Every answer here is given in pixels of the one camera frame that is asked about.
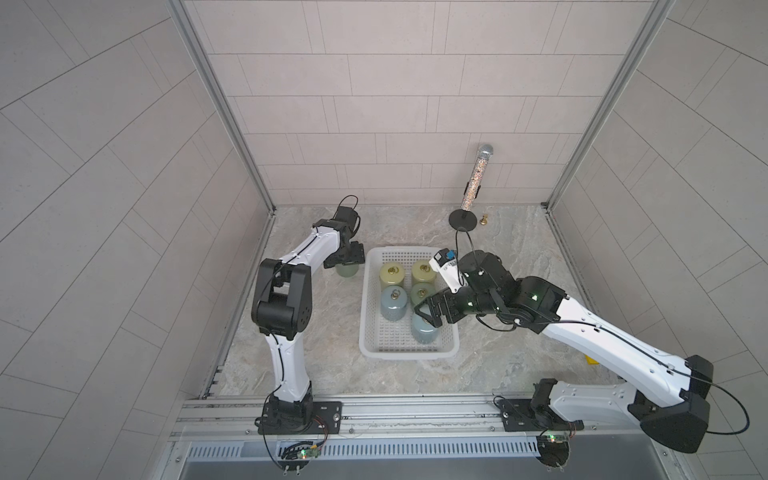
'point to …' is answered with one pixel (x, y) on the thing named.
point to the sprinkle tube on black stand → (465, 219)
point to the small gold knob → (484, 220)
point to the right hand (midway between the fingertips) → (427, 306)
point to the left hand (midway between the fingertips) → (353, 256)
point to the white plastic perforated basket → (381, 339)
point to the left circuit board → (297, 456)
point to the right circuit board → (553, 449)
